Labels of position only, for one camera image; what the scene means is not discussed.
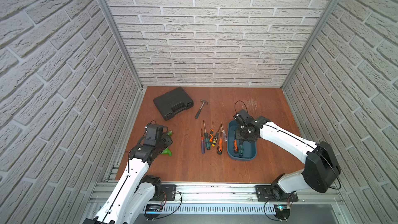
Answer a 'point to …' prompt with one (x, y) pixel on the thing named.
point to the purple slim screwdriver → (202, 147)
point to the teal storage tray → (250, 148)
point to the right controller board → (282, 211)
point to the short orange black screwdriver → (211, 134)
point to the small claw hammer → (198, 111)
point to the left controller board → (152, 211)
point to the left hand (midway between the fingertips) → (170, 135)
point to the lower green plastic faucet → (167, 151)
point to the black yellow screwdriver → (215, 137)
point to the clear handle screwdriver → (224, 133)
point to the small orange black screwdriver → (235, 145)
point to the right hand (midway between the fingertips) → (241, 136)
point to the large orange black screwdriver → (219, 148)
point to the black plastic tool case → (170, 103)
